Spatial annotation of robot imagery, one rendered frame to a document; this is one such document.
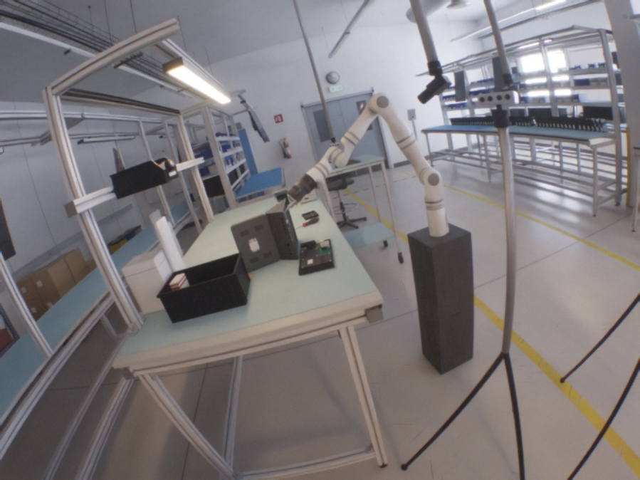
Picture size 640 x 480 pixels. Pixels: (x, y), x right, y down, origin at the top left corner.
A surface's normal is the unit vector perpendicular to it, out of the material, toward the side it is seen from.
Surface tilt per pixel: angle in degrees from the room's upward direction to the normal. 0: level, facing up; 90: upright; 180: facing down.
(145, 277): 90
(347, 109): 90
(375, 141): 90
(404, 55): 90
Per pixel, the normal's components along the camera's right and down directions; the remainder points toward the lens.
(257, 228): 0.39, 0.23
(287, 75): 0.12, 0.32
